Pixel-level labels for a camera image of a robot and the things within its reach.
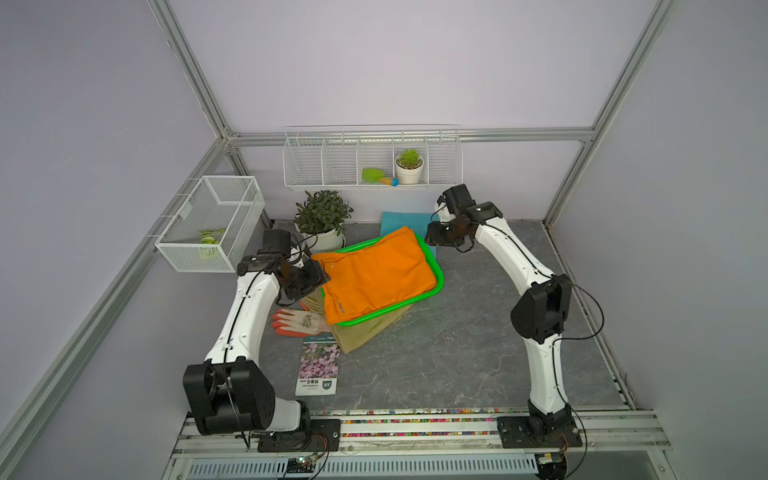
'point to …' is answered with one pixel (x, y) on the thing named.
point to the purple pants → (324, 296)
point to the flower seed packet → (319, 365)
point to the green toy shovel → (372, 175)
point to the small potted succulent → (409, 166)
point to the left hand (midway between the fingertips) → (324, 283)
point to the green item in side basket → (211, 237)
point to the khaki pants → (352, 335)
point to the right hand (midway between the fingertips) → (430, 238)
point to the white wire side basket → (211, 229)
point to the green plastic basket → (436, 269)
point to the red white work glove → (297, 323)
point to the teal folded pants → (391, 221)
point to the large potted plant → (320, 219)
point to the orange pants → (370, 277)
